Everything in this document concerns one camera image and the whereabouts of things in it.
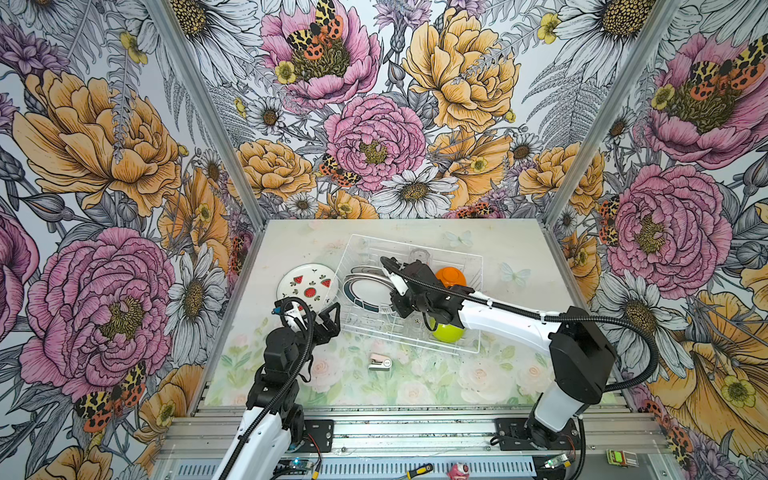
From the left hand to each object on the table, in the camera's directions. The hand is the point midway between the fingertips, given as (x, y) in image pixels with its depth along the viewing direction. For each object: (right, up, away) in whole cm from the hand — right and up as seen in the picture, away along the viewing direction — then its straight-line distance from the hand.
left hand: (329, 316), depth 81 cm
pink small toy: (+31, -30, -16) cm, 46 cm away
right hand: (+18, +4, +4) cm, 19 cm away
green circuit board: (-6, -33, -10) cm, 35 cm away
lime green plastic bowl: (+33, -7, +8) cm, 34 cm away
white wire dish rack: (+16, -6, +10) cm, 20 cm away
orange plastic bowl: (+35, +9, +15) cm, 40 cm away
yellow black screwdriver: (+23, -33, -12) cm, 42 cm away
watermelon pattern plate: (-10, +7, +21) cm, 24 cm away
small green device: (+69, -29, -13) cm, 76 cm away
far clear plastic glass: (+26, +16, +18) cm, 36 cm away
